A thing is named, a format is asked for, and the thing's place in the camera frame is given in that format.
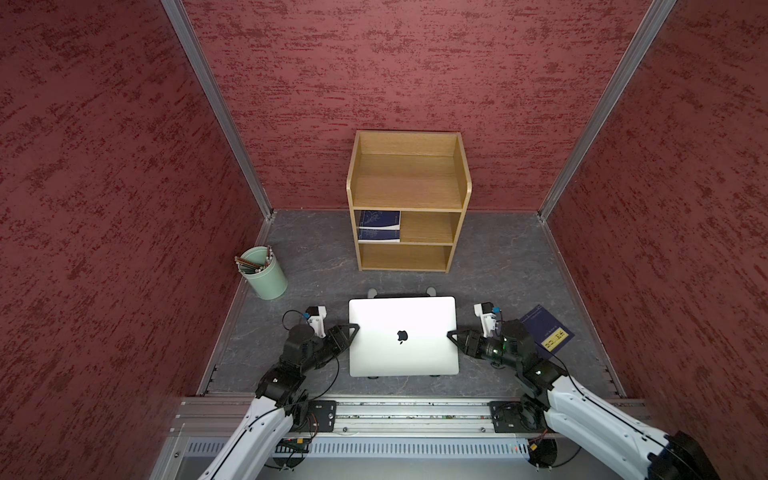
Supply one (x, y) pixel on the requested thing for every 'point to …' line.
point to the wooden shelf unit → (407, 193)
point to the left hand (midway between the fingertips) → (357, 337)
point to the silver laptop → (403, 337)
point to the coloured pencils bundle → (248, 267)
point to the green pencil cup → (270, 283)
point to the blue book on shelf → (377, 226)
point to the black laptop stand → (430, 293)
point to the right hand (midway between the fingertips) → (448, 342)
